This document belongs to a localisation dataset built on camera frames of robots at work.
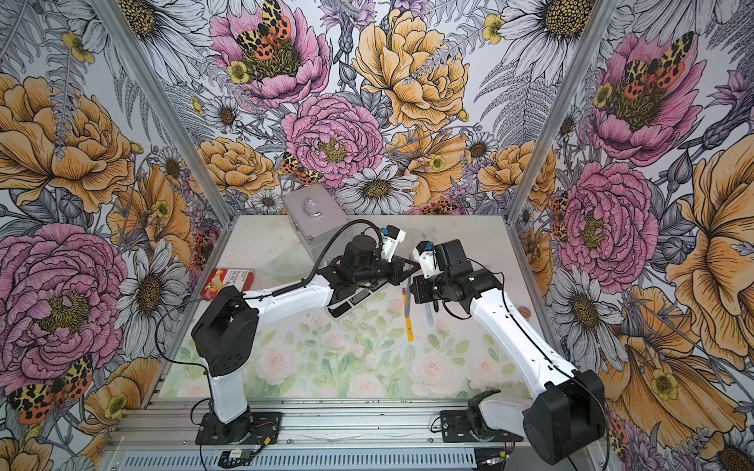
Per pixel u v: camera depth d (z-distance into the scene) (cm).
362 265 69
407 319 94
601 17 72
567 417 39
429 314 95
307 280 61
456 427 74
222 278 99
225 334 49
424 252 72
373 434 75
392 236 75
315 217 102
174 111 92
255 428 74
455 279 60
